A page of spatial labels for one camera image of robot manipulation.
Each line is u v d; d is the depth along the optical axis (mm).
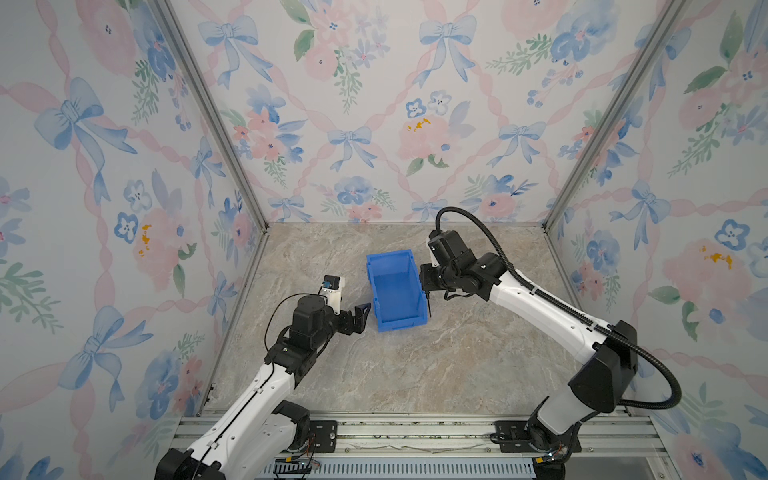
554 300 482
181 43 732
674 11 684
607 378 481
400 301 1008
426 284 712
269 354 571
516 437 732
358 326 718
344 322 703
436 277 680
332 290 688
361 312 713
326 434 748
